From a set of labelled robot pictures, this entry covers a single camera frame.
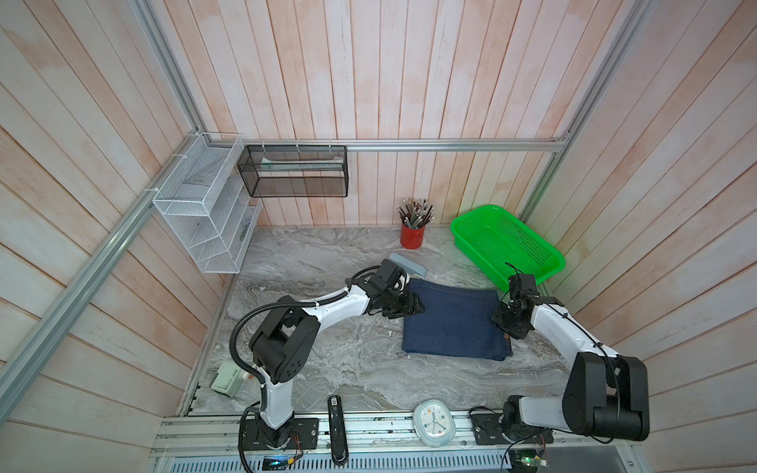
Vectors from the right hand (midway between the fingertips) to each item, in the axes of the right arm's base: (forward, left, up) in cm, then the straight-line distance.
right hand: (499, 319), depth 90 cm
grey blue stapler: (+20, +27, +2) cm, 34 cm away
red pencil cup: (+33, +26, +13) cm, 44 cm away
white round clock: (-29, +23, -1) cm, 37 cm away
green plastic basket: (+39, -9, -4) cm, 40 cm away
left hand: (-1, +26, +5) cm, 26 cm away
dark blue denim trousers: (0, +13, -2) cm, 13 cm away
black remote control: (-34, +47, +1) cm, 58 cm away
